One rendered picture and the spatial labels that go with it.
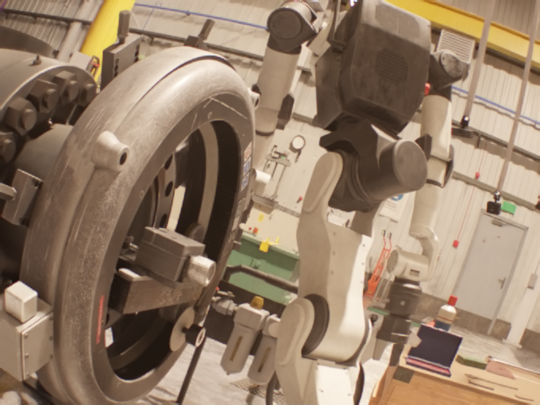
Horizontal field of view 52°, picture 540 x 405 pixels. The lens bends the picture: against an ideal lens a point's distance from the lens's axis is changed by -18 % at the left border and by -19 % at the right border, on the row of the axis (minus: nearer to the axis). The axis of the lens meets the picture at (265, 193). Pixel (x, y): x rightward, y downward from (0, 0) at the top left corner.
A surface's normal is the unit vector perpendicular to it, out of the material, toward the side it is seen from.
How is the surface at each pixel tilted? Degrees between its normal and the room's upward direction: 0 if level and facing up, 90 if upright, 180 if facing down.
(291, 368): 114
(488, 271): 90
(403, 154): 71
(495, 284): 90
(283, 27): 121
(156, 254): 92
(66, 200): 82
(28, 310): 90
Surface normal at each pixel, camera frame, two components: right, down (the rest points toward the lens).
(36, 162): -0.10, -0.51
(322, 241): -0.77, 0.06
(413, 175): 0.53, -0.18
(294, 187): -0.46, -0.20
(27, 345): 0.91, 0.34
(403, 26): 0.28, -0.26
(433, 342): -0.18, -0.21
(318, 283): -0.83, -0.33
